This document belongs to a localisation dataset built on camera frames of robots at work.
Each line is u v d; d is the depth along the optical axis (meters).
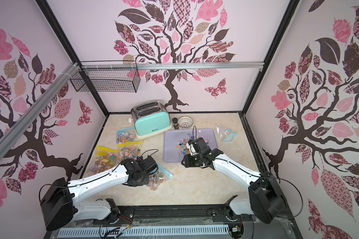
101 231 0.70
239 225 0.72
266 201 0.41
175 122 1.03
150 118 0.94
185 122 1.11
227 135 1.03
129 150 0.95
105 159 0.92
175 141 1.02
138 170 0.58
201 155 0.64
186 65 0.93
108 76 0.95
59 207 0.39
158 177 0.85
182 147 0.99
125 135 1.04
